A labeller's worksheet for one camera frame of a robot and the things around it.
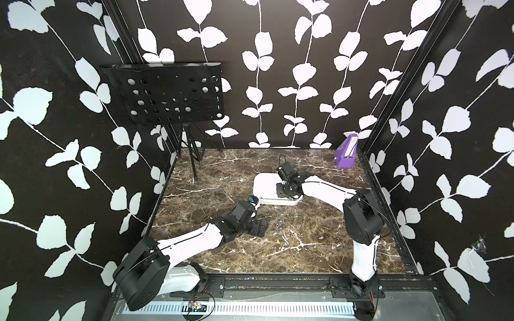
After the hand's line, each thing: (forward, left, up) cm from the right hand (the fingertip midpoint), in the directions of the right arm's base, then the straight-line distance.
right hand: (279, 187), depth 95 cm
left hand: (-17, +8, 0) cm, 19 cm away
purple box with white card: (+23, -37, +3) cm, 44 cm away
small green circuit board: (-47, +32, -6) cm, 57 cm away
